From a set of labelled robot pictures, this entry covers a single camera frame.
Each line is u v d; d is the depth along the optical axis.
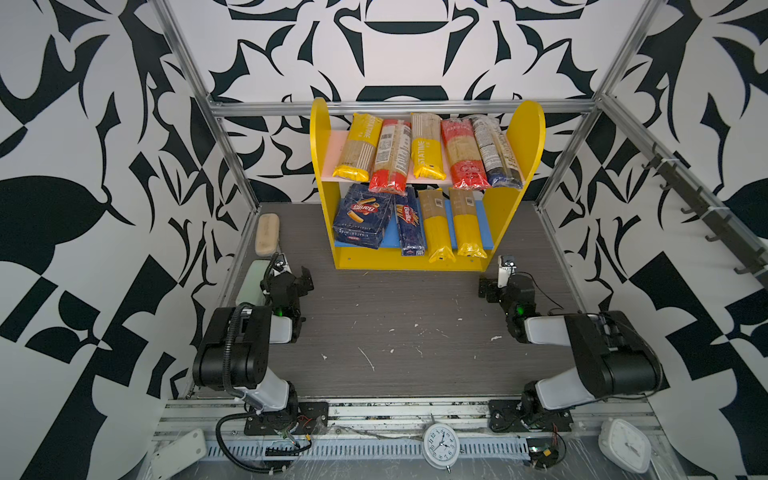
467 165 0.68
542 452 0.71
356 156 0.71
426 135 0.76
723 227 0.55
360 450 0.65
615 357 0.46
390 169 0.67
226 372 0.42
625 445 0.68
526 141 0.74
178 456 0.68
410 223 0.91
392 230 0.94
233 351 0.43
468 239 0.88
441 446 0.67
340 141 0.81
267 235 1.06
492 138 0.76
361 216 0.89
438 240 0.87
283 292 0.70
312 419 0.73
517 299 0.73
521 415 0.74
